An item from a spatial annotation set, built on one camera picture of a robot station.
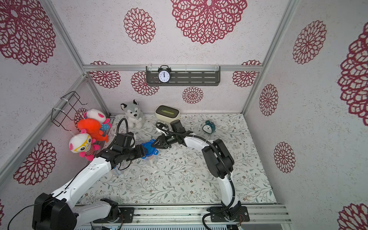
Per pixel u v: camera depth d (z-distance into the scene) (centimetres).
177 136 76
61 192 42
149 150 82
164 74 90
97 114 94
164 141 78
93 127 89
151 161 86
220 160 54
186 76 93
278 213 76
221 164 54
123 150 62
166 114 113
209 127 104
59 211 38
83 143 80
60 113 73
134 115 99
